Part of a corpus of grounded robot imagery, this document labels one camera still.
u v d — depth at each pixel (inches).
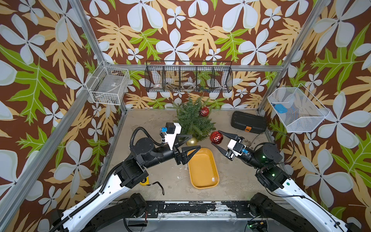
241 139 21.3
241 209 29.0
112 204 17.4
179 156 18.8
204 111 28.4
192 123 30.3
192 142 28.3
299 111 32.0
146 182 32.2
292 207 18.4
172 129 18.4
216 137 22.2
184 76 38.0
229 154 20.8
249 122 41.6
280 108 33.9
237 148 18.1
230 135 21.6
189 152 18.8
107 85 33.6
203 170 34.8
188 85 38.8
